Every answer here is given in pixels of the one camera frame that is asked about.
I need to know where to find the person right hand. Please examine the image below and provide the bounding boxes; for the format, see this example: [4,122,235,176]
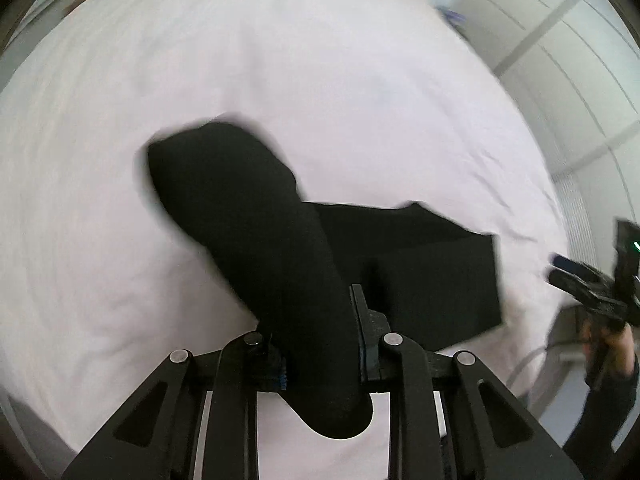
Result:
[582,318,636,390]

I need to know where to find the white wardrobe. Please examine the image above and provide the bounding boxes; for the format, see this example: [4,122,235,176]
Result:
[454,0,639,271]

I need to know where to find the pink bed sheet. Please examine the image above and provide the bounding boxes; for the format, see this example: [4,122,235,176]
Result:
[1,0,566,450]

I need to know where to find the black sleeved right forearm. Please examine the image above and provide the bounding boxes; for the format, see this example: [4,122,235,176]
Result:
[563,362,639,479]

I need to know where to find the black pants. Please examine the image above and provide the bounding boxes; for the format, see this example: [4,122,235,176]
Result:
[145,122,502,439]

